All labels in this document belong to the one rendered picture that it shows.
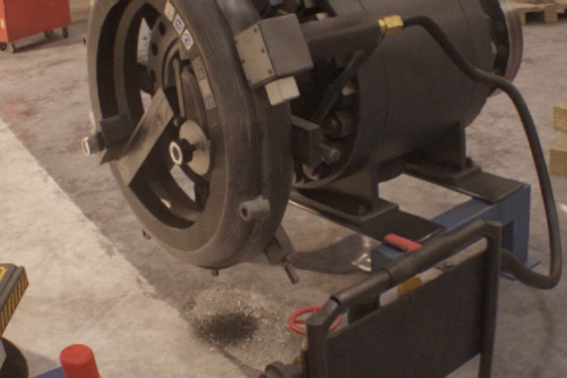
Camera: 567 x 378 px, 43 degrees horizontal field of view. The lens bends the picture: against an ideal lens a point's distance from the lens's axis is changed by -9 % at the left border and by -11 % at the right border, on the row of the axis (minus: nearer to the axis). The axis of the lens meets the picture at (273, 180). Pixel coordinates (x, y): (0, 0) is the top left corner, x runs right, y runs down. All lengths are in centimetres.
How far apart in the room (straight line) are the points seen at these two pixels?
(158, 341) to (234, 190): 63
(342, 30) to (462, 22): 58
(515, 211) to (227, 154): 91
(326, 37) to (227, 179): 33
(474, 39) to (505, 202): 43
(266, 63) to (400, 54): 51
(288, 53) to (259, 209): 32
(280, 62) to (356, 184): 64
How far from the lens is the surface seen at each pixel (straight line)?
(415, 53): 183
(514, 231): 212
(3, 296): 167
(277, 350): 189
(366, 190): 190
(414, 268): 104
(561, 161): 285
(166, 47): 186
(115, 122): 185
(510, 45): 224
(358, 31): 149
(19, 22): 699
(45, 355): 204
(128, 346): 201
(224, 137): 147
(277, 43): 136
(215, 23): 146
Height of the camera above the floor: 105
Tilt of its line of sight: 21 degrees down
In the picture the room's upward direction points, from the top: 6 degrees counter-clockwise
